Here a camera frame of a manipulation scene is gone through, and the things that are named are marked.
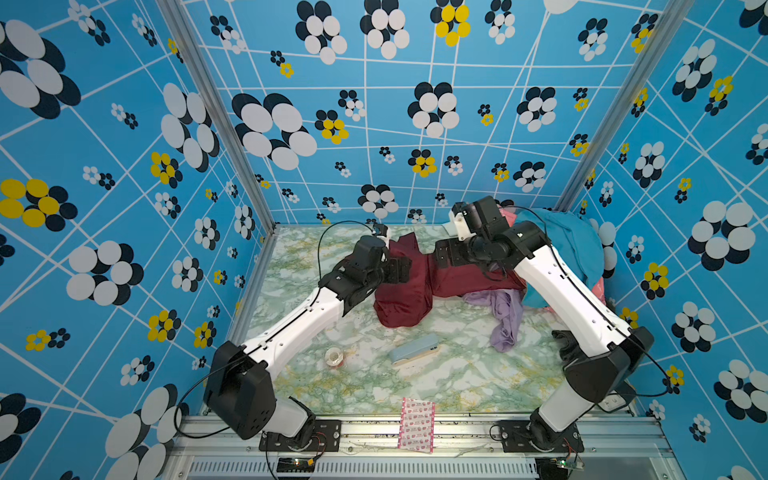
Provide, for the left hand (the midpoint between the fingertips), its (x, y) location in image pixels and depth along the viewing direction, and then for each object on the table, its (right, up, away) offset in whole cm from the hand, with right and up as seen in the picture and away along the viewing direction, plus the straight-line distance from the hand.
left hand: (401, 259), depth 80 cm
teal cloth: (+54, +6, +11) cm, 56 cm away
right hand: (+13, +2, -3) cm, 13 cm away
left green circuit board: (-26, -50, -8) cm, 57 cm away
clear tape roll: (-20, -29, +2) cm, 35 cm away
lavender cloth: (+33, -15, +11) cm, 38 cm away
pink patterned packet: (+4, -42, -5) cm, 43 cm away
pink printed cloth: (+40, +16, +28) cm, 52 cm away
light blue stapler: (+4, -26, +4) cm, 27 cm away
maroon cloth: (+3, -14, +9) cm, 17 cm away
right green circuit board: (+36, -48, -11) cm, 61 cm away
